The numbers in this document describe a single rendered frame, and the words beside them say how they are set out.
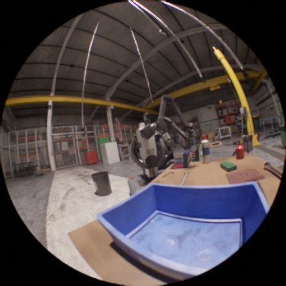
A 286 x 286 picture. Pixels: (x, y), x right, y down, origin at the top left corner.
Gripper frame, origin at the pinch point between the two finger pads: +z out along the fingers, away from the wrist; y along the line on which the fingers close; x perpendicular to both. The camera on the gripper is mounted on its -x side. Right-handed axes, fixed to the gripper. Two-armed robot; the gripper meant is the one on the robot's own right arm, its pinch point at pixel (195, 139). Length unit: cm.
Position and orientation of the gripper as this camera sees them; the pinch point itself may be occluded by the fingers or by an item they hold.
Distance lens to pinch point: 136.4
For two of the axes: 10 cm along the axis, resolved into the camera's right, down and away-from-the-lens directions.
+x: -7.4, 6.4, -2.3
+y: -2.5, 0.6, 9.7
